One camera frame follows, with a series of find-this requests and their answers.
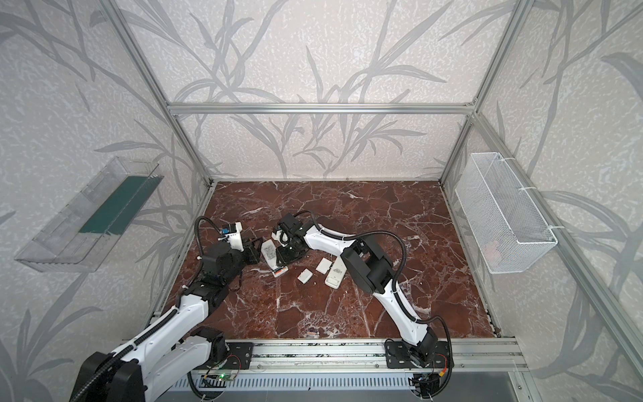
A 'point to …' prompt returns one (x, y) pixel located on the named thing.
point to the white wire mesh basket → (508, 229)
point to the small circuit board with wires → (225, 377)
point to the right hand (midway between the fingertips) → (281, 255)
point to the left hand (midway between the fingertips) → (264, 232)
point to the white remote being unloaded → (336, 273)
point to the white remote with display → (270, 254)
